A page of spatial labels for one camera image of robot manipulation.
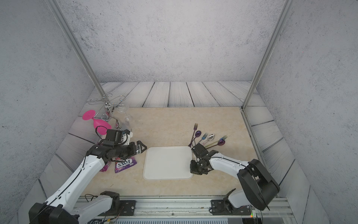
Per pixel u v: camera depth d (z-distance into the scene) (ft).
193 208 2.43
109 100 3.88
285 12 2.37
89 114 2.60
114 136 2.02
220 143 3.21
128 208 2.42
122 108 2.73
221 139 3.32
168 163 2.93
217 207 2.39
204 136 3.33
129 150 2.30
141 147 2.33
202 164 2.09
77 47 2.78
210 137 3.27
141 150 2.29
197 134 3.34
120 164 2.85
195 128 3.53
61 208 1.27
